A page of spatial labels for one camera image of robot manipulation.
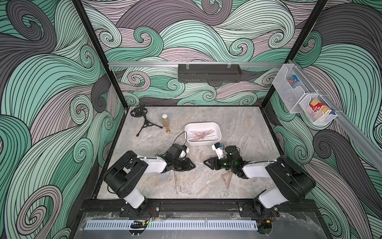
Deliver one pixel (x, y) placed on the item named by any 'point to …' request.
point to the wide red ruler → (205, 134)
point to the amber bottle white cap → (165, 122)
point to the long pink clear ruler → (177, 182)
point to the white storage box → (204, 127)
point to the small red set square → (226, 177)
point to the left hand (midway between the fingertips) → (195, 165)
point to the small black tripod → (140, 111)
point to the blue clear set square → (197, 164)
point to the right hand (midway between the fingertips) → (207, 161)
